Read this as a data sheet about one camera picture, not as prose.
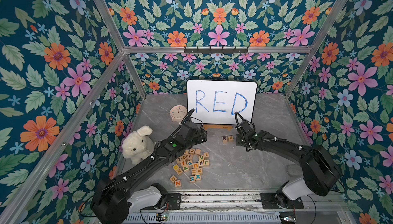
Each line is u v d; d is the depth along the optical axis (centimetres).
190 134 59
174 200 74
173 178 78
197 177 79
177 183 77
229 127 93
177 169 82
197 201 75
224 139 93
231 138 93
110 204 39
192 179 79
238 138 82
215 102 91
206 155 86
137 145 73
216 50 93
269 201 72
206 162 84
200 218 73
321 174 43
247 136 68
